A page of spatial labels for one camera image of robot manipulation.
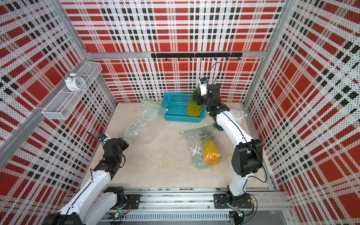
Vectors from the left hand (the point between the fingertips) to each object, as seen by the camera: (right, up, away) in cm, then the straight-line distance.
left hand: (124, 138), depth 85 cm
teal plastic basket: (+27, +22, +34) cm, 49 cm away
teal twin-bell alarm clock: (+61, +5, +17) cm, 64 cm away
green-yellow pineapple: (+43, +18, +6) cm, 47 cm away
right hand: (+47, +29, -1) cm, 56 cm away
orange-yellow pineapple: (+53, -7, -2) cm, 53 cm away
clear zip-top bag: (+44, -2, +16) cm, 47 cm away
